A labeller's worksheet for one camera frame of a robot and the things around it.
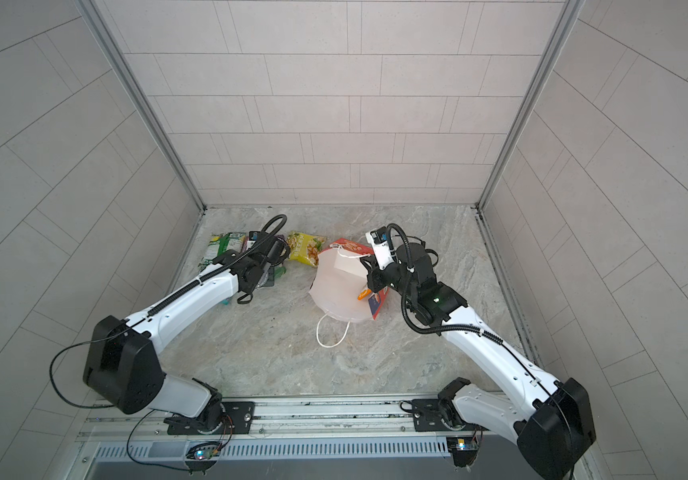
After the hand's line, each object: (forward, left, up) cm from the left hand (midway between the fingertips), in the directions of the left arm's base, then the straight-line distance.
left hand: (265, 270), depth 85 cm
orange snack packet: (-6, -29, -3) cm, 29 cm away
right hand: (-4, -27, +12) cm, 30 cm away
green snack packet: (+14, +19, -6) cm, 25 cm away
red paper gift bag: (+4, -21, -11) cm, 24 cm away
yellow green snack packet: (+13, -9, -7) cm, 17 cm away
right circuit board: (-41, -51, -11) cm, 67 cm away
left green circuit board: (-42, +6, -7) cm, 43 cm away
